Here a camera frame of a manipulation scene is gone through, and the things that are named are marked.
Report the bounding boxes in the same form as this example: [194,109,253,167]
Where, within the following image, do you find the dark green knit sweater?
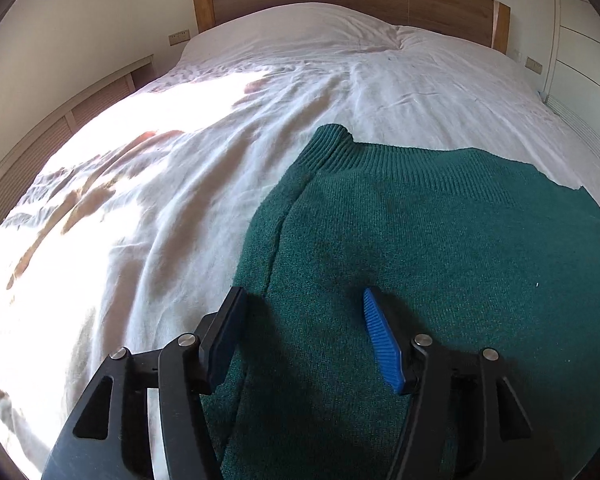
[204,125,600,479]

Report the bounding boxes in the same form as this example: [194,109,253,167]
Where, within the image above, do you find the white bed duvet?
[0,3,598,479]

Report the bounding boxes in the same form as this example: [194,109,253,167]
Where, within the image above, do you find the wooden slatted radiator cover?
[0,55,155,224]

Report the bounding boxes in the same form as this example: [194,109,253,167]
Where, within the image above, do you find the white wardrobe doors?
[543,0,600,162]

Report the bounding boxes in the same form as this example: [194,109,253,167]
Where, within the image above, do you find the right wall socket plate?
[524,56,543,75]

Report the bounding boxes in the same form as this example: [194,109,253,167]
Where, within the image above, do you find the wall socket plate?
[524,56,543,75]
[168,29,190,47]

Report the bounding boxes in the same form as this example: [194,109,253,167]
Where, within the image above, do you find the left wall socket plate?
[168,29,190,47]

